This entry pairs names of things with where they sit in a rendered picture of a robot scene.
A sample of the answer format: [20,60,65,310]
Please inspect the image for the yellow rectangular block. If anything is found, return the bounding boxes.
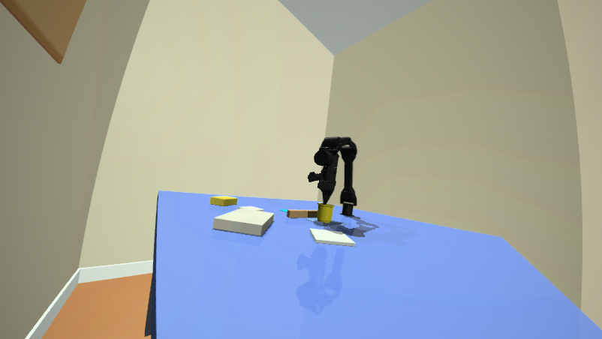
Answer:
[209,196,238,206]

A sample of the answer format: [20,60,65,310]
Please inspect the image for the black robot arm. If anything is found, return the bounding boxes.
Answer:
[308,136,357,216]

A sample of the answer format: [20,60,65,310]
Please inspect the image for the white flat pad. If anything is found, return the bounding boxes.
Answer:
[310,228,355,247]

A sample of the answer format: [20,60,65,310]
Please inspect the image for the light brown wooden beam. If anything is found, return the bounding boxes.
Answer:
[287,210,318,218]

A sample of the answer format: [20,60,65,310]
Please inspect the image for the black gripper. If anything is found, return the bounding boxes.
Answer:
[318,166,337,205]

